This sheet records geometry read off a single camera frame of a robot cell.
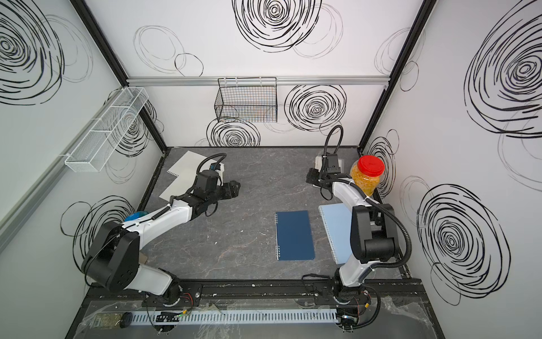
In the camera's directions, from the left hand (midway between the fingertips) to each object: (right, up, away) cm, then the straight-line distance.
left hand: (234, 185), depth 89 cm
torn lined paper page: (-29, +14, +27) cm, 42 cm away
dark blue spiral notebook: (+26, -23, +4) cm, 35 cm away
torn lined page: (-29, +5, +20) cm, 35 cm away
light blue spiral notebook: (+45, -16, +5) cm, 48 cm away
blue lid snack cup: (-38, -11, -6) cm, 40 cm away
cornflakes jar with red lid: (+55, +6, -3) cm, 56 cm away
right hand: (+35, +3, +5) cm, 36 cm away
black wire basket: (+4, +48, +35) cm, 59 cm away
